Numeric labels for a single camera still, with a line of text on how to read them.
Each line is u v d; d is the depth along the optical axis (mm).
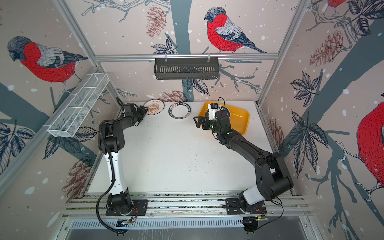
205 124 755
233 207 727
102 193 658
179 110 1180
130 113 919
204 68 1069
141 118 1024
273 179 433
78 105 780
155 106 1211
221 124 653
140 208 731
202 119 753
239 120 1061
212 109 761
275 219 698
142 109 1037
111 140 667
